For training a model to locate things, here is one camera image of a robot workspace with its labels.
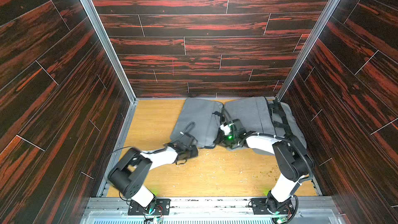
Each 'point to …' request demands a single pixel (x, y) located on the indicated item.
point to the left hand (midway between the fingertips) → (197, 152)
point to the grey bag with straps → (284, 122)
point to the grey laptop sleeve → (254, 113)
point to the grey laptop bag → (207, 125)
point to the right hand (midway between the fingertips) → (216, 140)
